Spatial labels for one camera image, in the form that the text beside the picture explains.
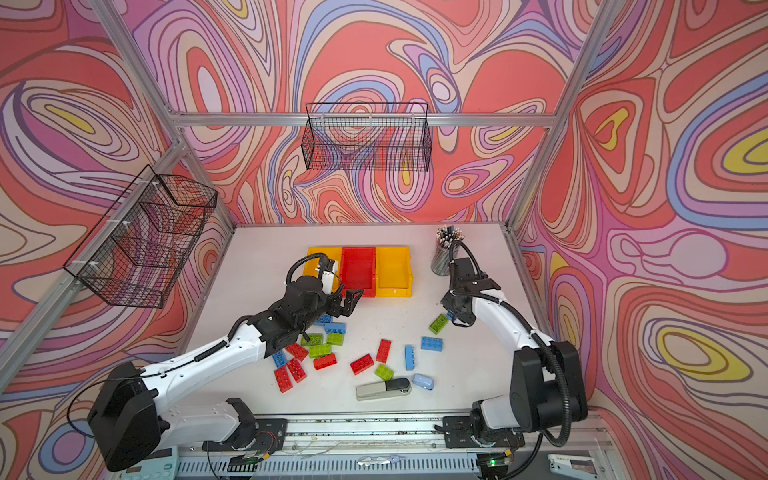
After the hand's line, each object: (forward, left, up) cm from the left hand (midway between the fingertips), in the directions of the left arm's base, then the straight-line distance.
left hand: (347, 283), depth 80 cm
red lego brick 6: (-12, -10, -18) cm, 23 cm away
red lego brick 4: (-15, +7, -16) cm, 23 cm away
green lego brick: (-4, -27, -17) cm, 32 cm away
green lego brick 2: (-12, +10, -18) cm, 23 cm away
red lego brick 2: (-17, +15, -17) cm, 29 cm away
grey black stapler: (-23, -10, -15) cm, 29 cm away
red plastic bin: (+16, -1, -16) cm, 23 cm away
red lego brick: (-13, +15, -16) cm, 25 cm away
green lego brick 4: (-18, -10, -18) cm, 27 cm away
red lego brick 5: (-15, -4, -18) cm, 24 cm away
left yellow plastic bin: (+16, +15, -12) cm, 25 cm away
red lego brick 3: (-20, +18, -17) cm, 32 cm away
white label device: (-40, -54, -17) cm, 69 cm away
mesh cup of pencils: (+19, -30, -1) cm, 35 cm away
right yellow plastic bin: (+16, -14, -17) cm, 27 cm away
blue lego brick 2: (-10, -24, -16) cm, 31 cm away
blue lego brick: (-14, -17, -17) cm, 28 cm away
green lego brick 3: (-8, +5, -18) cm, 20 cm away
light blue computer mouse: (-21, -21, -16) cm, 34 cm away
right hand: (-2, -31, -12) cm, 34 cm away
